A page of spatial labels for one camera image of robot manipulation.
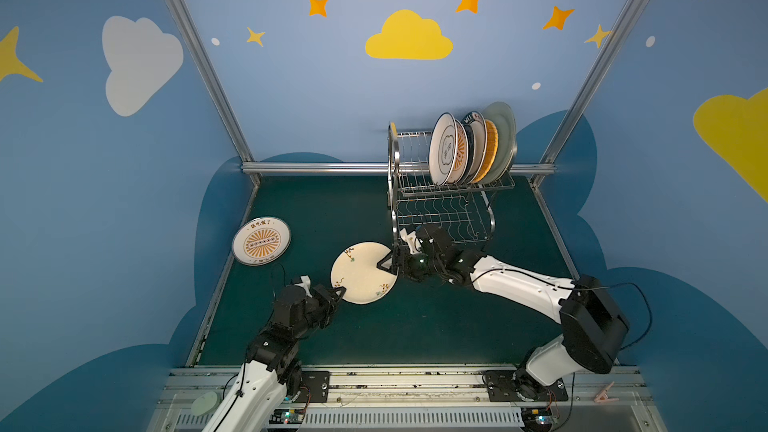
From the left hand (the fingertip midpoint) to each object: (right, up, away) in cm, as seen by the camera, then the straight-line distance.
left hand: (352, 290), depth 79 cm
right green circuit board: (+46, -29, -7) cm, 55 cm away
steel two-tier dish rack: (+34, +20, +26) cm, 47 cm away
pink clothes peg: (+63, -25, -5) cm, 68 cm away
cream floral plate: (0, +5, +6) cm, 8 cm away
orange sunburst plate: (-34, +11, +23) cm, 42 cm away
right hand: (+9, +6, +1) cm, 11 cm away
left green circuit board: (-15, -28, -8) cm, 33 cm away
